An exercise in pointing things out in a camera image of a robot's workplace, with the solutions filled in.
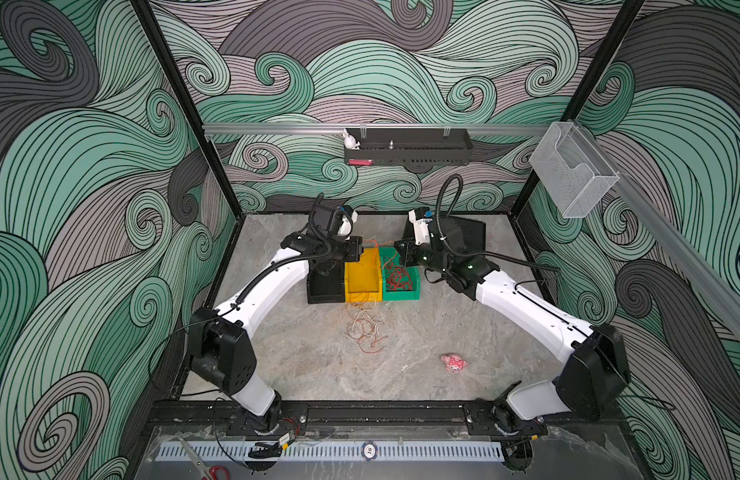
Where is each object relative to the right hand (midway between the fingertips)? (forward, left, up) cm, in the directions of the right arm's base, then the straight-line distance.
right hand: (395, 243), depth 79 cm
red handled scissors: (-49, +44, -22) cm, 69 cm away
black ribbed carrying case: (+23, -32, -22) cm, 45 cm away
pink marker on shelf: (+26, +10, +7) cm, 29 cm away
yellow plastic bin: (+1, +9, -20) cm, 22 cm away
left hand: (+1, +8, -3) cm, 9 cm away
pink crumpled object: (-25, -16, -20) cm, 35 cm away
